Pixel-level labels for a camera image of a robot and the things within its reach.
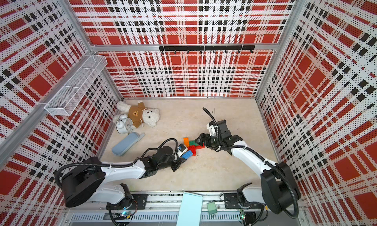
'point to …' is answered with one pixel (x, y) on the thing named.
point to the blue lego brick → (187, 155)
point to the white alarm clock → (124, 124)
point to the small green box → (211, 208)
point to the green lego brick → (192, 142)
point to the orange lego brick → (186, 141)
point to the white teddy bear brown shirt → (139, 113)
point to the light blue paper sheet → (190, 213)
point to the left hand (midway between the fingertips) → (184, 156)
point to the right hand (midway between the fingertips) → (201, 142)
